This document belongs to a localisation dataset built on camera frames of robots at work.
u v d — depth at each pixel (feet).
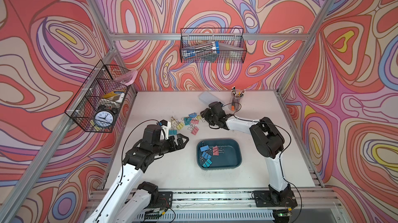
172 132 3.16
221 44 2.76
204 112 2.95
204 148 2.87
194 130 3.18
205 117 2.95
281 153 1.86
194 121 3.28
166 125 2.24
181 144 2.10
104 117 2.22
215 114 2.62
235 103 3.40
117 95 2.45
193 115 3.34
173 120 3.32
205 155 2.83
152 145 1.81
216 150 2.89
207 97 3.79
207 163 2.72
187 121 3.25
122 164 1.59
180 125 3.23
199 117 3.37
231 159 2.88
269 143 1.80
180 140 2.13
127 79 2.57
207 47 2.61
